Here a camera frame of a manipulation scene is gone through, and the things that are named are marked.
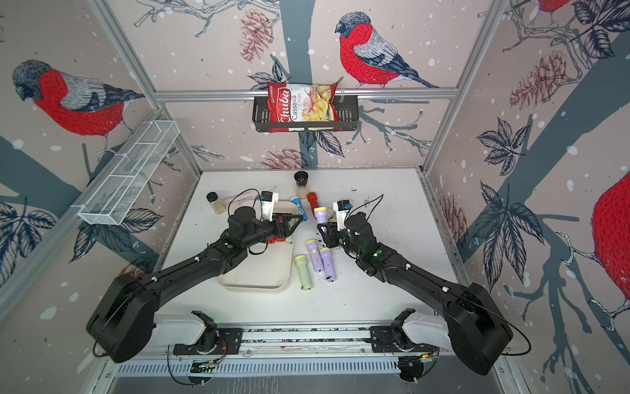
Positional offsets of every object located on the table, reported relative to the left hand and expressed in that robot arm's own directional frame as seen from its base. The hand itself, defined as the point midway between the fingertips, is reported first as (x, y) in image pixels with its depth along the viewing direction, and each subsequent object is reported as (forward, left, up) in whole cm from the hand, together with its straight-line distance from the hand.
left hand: (302, 213), depth 78 cm
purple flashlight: (-3, -3, -19) cm, 19 cm away
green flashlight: (+1, +7, -20) cm, 21 cm away
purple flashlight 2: (-9, -8, -19) cm, 23 cm away
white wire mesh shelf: (+4, +60, +6) cm, 61 cm away
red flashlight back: (+21, -3, -20) cm, 29 cm away
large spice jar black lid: (+25, +3, -17) cm, 30 cm away
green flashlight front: (-12, 0, -19) cm, 23 cm away
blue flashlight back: (+16, +3, -20) cm, 26 cm away
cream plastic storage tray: (-10, +13, -20) cm, 26 cm away
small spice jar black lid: (+16, +38, -18) cm, 45 cm away
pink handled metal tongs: (+24, +31, -22) cm, 45 cm away
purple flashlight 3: (+1, -6, -2) cm, 7 cm away
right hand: (-1, -6, -5) cm, 8 cm away
